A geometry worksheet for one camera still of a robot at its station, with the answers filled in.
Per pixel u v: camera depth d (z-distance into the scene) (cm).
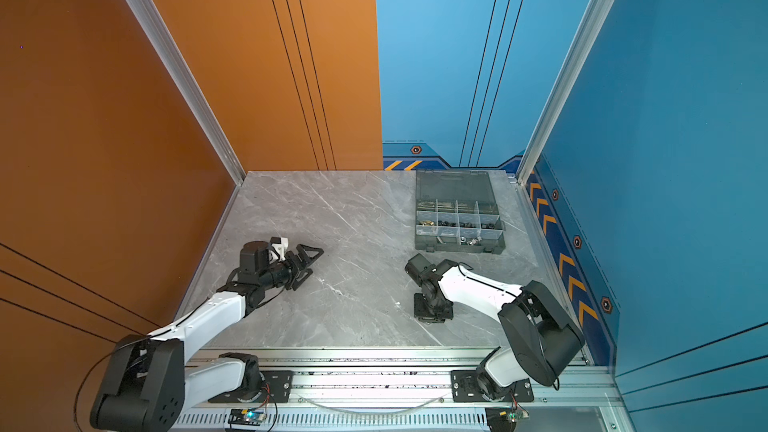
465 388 72
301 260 77
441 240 99
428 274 65
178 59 87
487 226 103
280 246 82
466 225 103
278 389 74
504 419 70
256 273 68
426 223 105
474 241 99
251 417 71
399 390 75
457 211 103
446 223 105
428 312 75
